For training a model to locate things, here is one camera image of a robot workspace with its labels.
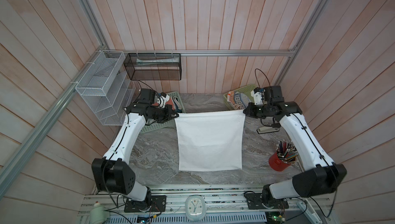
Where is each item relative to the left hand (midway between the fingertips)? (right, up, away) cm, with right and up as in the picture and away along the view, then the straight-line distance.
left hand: (178, 117), depth 76 cm
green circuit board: (+46, -47, -5) cm, 66 cm away
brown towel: (-4, +8, -1) cm, 9 cm away
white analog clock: (+9, -42, -6) cm, 43 cm away
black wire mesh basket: (-20, +34, +28) cm, 48 cm away
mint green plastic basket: (-7, -3, +1) cm, 8 cm away
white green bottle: (-34, -41, -11) cm, 54 cm away
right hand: (+34, +4, +2) cm, 34 cm away
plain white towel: (+16, -13, +4) cm, 21 cm away
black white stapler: (+54, -9, +21) cm, 59 cm away
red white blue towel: (+45, +12, +40) cm, 62 cm away
